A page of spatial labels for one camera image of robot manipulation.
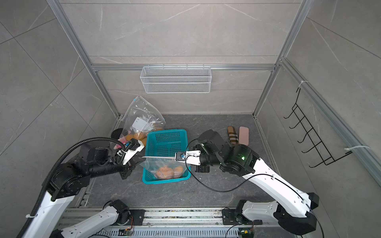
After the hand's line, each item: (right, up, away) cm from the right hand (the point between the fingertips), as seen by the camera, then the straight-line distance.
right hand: (191, 155), depth 61 cm
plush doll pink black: (-52, +7, +37) cm, 64 cm away
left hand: (-19, 0, -2) cm, 19 cm away
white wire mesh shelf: (-11, +45, +39) cm, 60 cm away
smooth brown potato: (-36, +6, +32) cm, 49 cm away
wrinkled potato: (-14, -12, +15) cm, 24 cm away
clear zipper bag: (-34, +17, +34) cm, 51 cm away
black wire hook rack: (+56, 0, 0) cm, 56 cm away
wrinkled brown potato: (-7, -12, +15) cm, 21 cm away
